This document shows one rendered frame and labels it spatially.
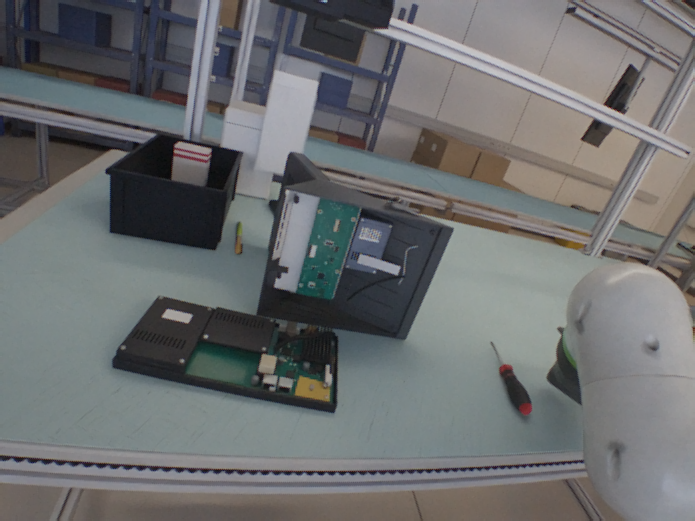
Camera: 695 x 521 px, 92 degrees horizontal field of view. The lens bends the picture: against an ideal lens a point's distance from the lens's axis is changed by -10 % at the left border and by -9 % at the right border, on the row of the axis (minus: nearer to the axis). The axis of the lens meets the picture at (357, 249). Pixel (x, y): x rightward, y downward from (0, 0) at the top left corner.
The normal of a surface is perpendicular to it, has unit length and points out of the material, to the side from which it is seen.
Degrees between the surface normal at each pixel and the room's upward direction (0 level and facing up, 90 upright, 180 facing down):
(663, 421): 45
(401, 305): 90
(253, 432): 0
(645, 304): 50
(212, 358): 0
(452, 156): 90
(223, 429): 0
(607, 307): 74
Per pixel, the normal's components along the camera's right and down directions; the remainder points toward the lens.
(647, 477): -0.67, -0.21
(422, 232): -0.29, 0.33
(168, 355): 0.28, -0.87
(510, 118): 0.18, 0.47
